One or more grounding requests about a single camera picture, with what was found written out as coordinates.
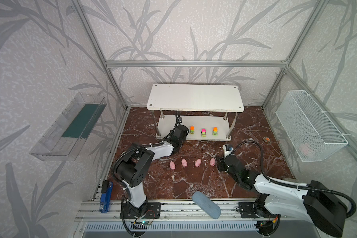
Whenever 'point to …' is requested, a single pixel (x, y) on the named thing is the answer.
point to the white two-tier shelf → (209, 112)
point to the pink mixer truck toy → (203, 133)
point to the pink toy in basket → (305, 148)
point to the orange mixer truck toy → (192, 130)
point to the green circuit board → (143, 222)
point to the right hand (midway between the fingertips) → (218, 151)
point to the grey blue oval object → (212, 208)
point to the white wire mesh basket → (314, 136)
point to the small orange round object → (266, 139)
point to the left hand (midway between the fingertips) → (181, 125)
